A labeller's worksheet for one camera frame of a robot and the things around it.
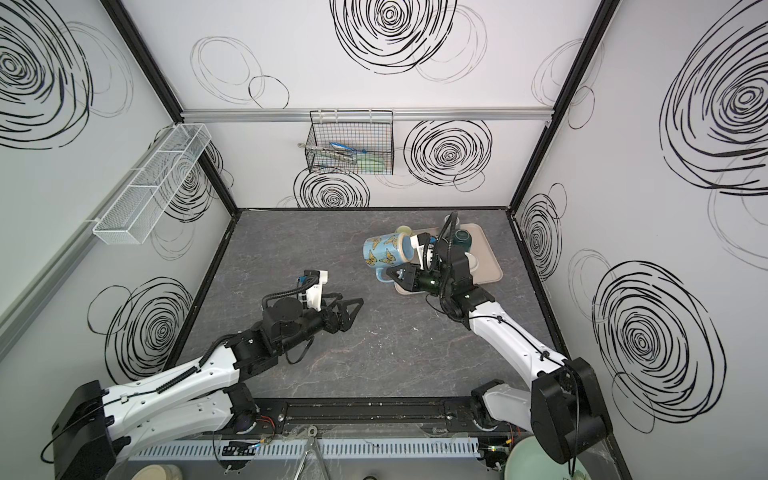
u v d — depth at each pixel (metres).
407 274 0.70
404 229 1.01
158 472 0.62
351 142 0.89
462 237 0.97
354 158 0.85
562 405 0.40
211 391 0.51
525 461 0.67
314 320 0.65
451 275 0.61
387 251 0.73
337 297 0.76
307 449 0.68
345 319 0.65
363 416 0.75
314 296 0.65
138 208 0.74
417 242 0.72
